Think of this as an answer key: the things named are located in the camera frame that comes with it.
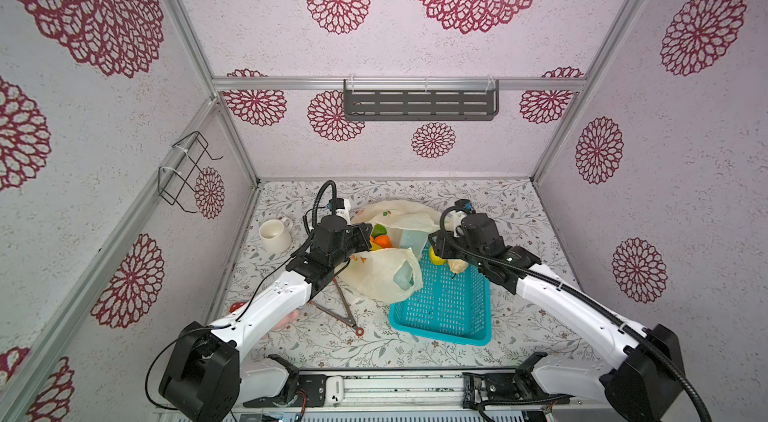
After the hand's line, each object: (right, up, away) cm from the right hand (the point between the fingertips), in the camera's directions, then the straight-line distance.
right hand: (437, 232), depth 79 cm
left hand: (-17, 0, +2) cm, 18 cm away
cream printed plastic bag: (-12, -10, -5) cm, 17 cm away
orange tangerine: (-14, -4, +16) cm, 22 cm away
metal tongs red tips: (-24, -26, +4) cm, 35 cm away
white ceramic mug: (-51, -2, +21) cm, 55 cm away
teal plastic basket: (+6, -23, +8) cm, 25 cm away
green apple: (-16, -1, +21) cm, 26 cm away
